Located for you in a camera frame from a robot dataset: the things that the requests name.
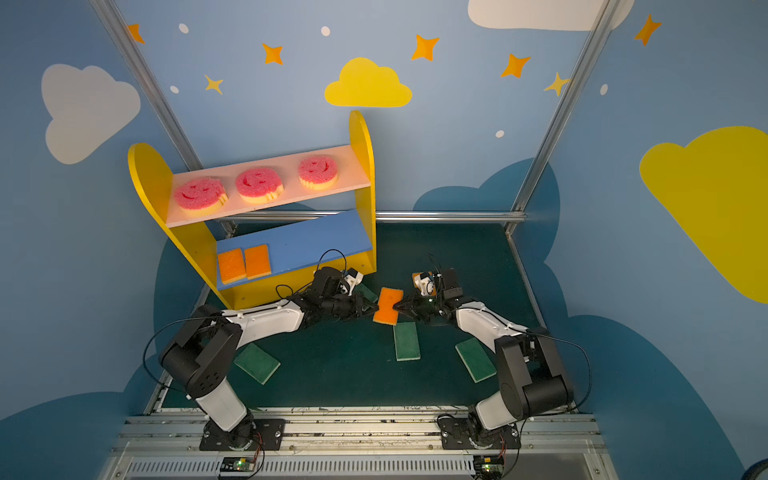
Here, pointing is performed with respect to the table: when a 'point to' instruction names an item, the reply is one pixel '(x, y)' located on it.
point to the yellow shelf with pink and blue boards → (259, 231)
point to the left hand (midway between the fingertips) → (379, 305)
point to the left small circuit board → (238, 464)
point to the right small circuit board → (488, 464)
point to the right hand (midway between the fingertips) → (397, 304)
